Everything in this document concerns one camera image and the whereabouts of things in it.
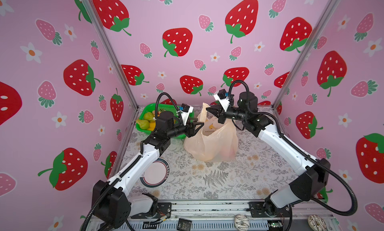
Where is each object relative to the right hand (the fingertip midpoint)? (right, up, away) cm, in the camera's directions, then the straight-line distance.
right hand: (206, 107), depth 69 cm
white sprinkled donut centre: (+17, -55, 0) cm, 57 cm away
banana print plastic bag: (+4, -17, +6) cm, 18 cm away
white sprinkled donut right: (+52, -54, 0) cm, 75 cm away
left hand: (-3, -7, +3) cm, 8 cm away
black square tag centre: (-11, -55, -1) cm, 56 cm away
